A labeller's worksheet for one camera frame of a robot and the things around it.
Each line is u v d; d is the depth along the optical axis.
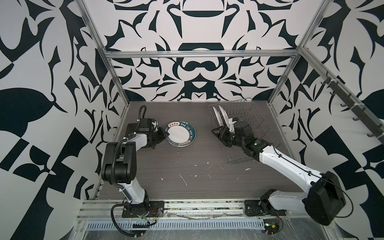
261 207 0.68
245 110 1.05
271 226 0.71
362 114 0.55
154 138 0.83
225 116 0.93
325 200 0.40
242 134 0.61
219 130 0.73
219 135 0.71
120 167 0.47
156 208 0.73
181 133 1.02
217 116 0.89
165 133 0.94
